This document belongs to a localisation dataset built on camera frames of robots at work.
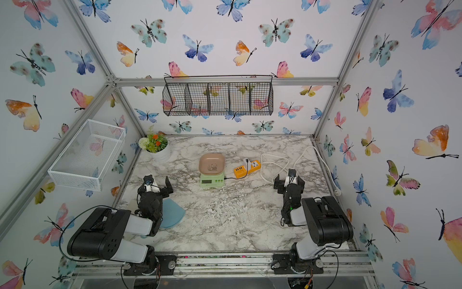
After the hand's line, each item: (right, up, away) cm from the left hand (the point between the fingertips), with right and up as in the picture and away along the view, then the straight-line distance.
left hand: (158, 177), depth 88 cm
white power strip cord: (+91, -9, +8) cm, 92 cm away
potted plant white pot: (-5, +16, +10) cm, 20 cm away
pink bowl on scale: (+24, +6, +14) cm, 28 cm away
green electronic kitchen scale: (+25, -3, +9) cm, 27 cm away
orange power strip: (+40, +2, +13) cm, 42 cm away
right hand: (+65, +1, +3) cm, 66 cm away
